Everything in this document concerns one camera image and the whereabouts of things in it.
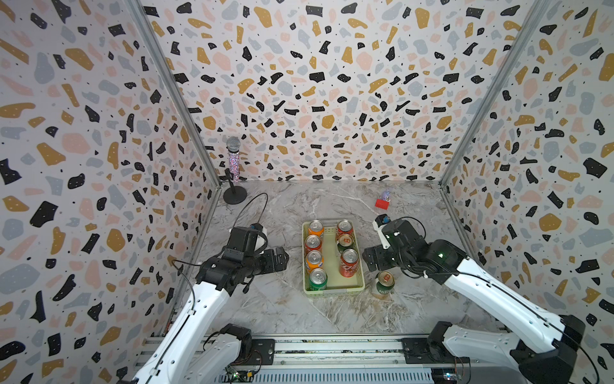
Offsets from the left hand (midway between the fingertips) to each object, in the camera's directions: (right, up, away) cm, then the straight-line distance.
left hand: (279, 258), depth 75 cm
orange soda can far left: (+11, +8, +17) cm, 22 cm away
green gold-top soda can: (+34, -9, +3) cm, 36 cm away
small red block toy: (+43, +17, +38) cm, 60 cm away
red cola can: (+22, +8, +17) cm, 29 cm away
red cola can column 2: (+23, -4, +8) cm, 25 cm away
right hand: (+29, +2, -1) cm, 30 cm away
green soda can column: (+22, +3, +12) cm, 26 cm away
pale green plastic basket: (+19, -12, +13) cm, 26 cm away
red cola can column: (+10, +3, +12) cm, 16 cm away
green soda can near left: (+12, -7, +3) cm, 15 cm away
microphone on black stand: (-29, +22, +42) cm, 55 cm away
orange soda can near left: (+11, -2, +7) cm, 13 cm away
